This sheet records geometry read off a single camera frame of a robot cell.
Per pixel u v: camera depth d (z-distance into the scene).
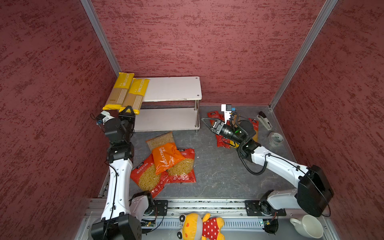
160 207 0.74
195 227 0.63
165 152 0.87
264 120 1.08
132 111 0.67
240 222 0.71
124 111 0.66
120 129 0.52
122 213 0.39
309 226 0.69
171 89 0.83
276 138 1.01
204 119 0.64
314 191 0.42
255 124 1.07
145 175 0.81
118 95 0.75
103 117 0.60
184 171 0.83
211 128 0.62
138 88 0.78
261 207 0.66
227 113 0.64
